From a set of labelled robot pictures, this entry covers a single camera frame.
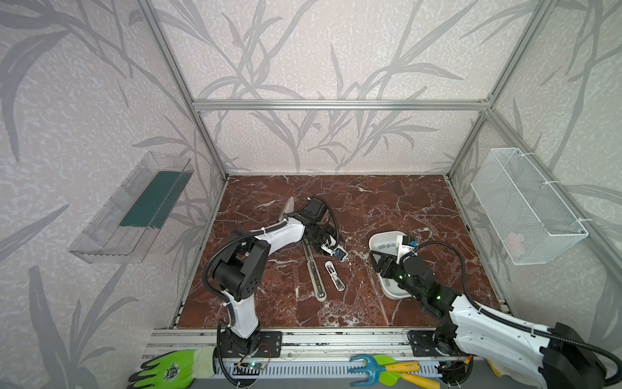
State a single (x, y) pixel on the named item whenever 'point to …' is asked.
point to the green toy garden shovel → (391, 378)
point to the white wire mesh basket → (533, 224)
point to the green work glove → (176, 369)
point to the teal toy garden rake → (374, 369)
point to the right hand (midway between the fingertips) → (374, 246)
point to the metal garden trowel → (288, 207)
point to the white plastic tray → (385, 243)
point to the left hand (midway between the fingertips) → (342, 232)
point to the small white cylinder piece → (334, 275)
